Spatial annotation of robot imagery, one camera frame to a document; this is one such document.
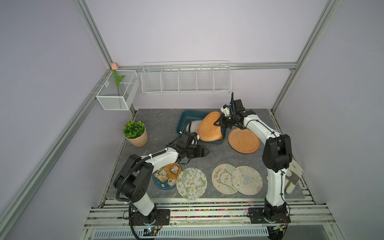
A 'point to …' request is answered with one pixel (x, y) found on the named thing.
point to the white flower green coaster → (191, 183)
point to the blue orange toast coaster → (166, 177)
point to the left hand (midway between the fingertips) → (205, 153)
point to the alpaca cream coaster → (221, 179)
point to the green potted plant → (136, 133)
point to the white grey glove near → (293, 175)
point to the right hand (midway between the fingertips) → (214, 123)
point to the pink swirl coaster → (194, 126)
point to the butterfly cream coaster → (246, 180)
